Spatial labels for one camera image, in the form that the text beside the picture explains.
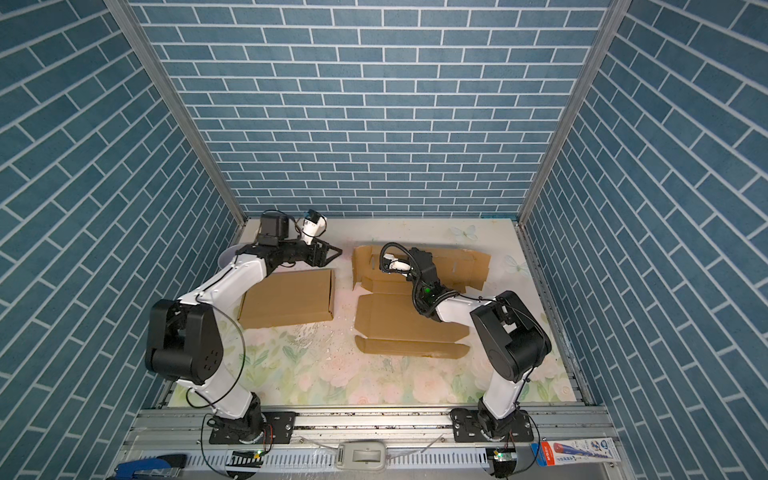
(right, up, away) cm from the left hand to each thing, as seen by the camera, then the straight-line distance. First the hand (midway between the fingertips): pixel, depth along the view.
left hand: (334, 247), depth 88 cm
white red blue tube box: (+63, -48, -18) cm, 81 cm away
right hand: (+25, +2, +4) cm, 25 cm away
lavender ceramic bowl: (-40, -3, +14) cm, 43 cm away
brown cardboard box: (+16, -23, +6) cm, 28 cm away
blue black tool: (-33, -49, -21) cm, 63 cm away
